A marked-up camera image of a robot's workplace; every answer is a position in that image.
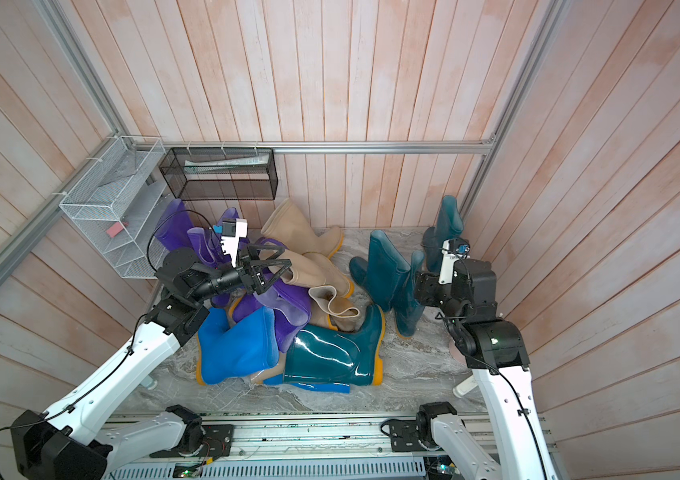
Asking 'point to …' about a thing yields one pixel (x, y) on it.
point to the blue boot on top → (250, 346)
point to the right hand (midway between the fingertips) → (429, 271)
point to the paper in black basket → (194, 167)
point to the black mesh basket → (221, 173)
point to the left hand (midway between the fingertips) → (287, 262)
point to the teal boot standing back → (448, 225)
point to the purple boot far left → (174, 225)
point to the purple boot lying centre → (287, 332)
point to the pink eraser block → (113, 230)
